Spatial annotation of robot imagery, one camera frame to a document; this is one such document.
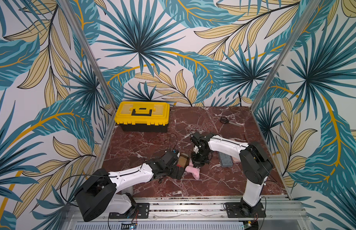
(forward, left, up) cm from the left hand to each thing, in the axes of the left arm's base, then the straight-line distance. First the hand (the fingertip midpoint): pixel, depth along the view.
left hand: (176, 171), depth 84 cm
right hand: (+4, -10, -1) cm, 11 cm away
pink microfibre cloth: (+1, -9, +3) cm, 9 cm away
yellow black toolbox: (+29, +22, +15) cm, 39 cm away
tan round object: (+7, -4, 0) cm, 8 cm away
